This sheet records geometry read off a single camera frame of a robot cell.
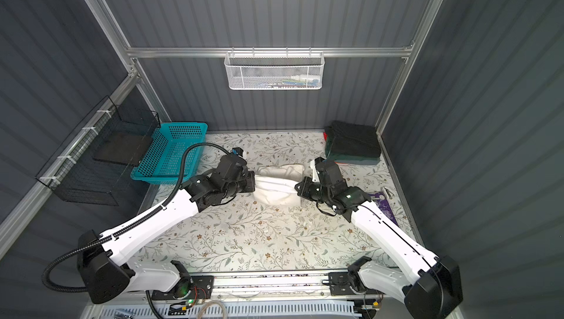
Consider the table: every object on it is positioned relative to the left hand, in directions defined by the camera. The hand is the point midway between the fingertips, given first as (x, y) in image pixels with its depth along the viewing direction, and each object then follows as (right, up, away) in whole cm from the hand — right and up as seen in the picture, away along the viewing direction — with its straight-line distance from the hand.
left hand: (255, 177), depth 78 cm
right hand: (+15, -4, -1) cm, 15 cm away
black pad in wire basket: (-46, +10, 0) cm, 47 cm away
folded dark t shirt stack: (+43, +13, +27) cm, 52 cm away
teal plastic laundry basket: (-51, +3, +30) cm, 59 cm away
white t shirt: (+7, -3, 0) cm, 8 cm away
